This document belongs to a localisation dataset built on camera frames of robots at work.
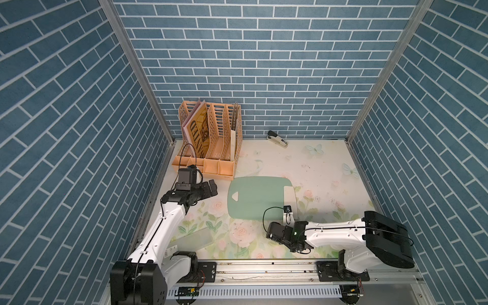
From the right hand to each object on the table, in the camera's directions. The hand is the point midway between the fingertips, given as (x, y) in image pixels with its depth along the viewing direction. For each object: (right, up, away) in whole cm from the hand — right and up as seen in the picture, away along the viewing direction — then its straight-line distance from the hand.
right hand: (283, 234), depth 84 cm
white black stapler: (-2, +48, +35) cm, 59 cm away
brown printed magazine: (-42, +50, +10) cm, 66 cm away
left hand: (-32, +21, -1) cm, 38 cm away
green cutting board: (-12, +14, +9) cm, 21 cm away
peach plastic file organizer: (-33, +32, +14) cm, 48 cm away
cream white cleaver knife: (+5, +13, +10) cm, 17 cm away
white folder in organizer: (-23, +41, +5) cm, 47 cm away
